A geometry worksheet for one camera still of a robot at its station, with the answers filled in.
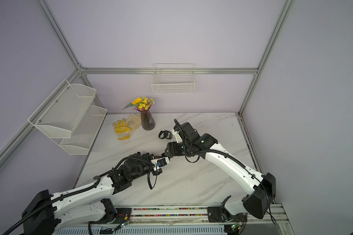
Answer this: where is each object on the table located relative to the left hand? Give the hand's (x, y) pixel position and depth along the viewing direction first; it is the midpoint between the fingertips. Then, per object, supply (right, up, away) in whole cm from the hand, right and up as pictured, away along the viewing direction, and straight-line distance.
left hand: (166, 157), depth 75 cm
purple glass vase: (-16, +19, +29) cm, 38 cm away
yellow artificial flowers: (-18, +31, +18) cm, 40 cm away
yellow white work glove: (-37, +14, +32) cm, 51 cm away
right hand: (+3, +3, -1) cm, 4 cm away
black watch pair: (-4, +11, +29) cm, 31 cm away
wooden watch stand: (-4, +2, -8) cm, 9 cm away
